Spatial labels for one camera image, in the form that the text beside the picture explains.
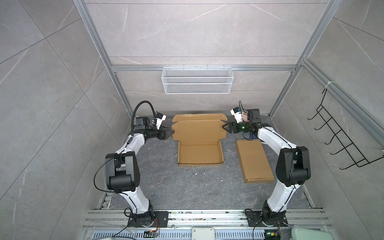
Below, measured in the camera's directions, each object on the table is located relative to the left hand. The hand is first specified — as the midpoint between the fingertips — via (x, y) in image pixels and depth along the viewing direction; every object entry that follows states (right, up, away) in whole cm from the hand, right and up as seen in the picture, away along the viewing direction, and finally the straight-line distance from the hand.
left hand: (169, 127), depth 90 cm
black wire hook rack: (+83, -6, -24) cm, 87 cm away
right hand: (+36, +2, +2) cm, 36 cm away
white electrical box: (+20, -50, -21) cm, 58 cm away
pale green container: (+67, -49, -23) cm, 86 cm away
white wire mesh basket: (+17, +32, +10) cm, 38 cm away
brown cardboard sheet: (+18, -5, +4) cm, 19 cm away
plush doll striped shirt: (+43, +5, -11) cm, 45 cm away
